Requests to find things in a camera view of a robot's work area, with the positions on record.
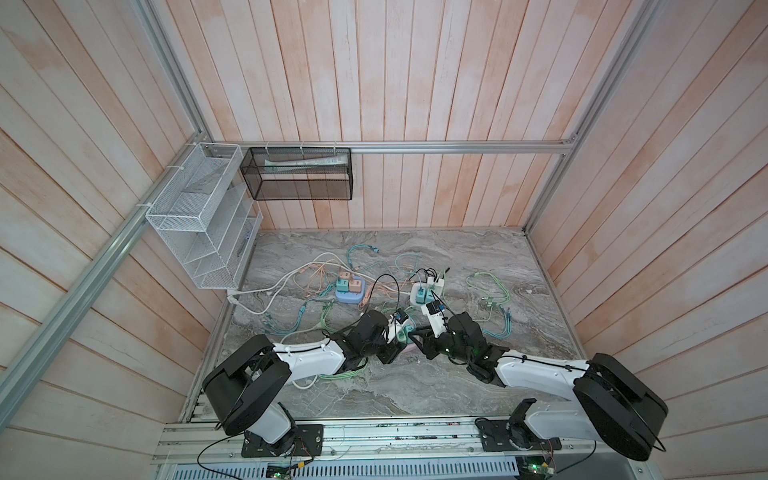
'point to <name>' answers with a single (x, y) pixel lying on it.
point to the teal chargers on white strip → (424, 295)
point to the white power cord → (294, 276)
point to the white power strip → (436, 284)
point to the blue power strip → (352, 298)
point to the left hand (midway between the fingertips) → (397, 343)
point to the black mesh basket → (299, 173)
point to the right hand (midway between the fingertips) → (412, 332)
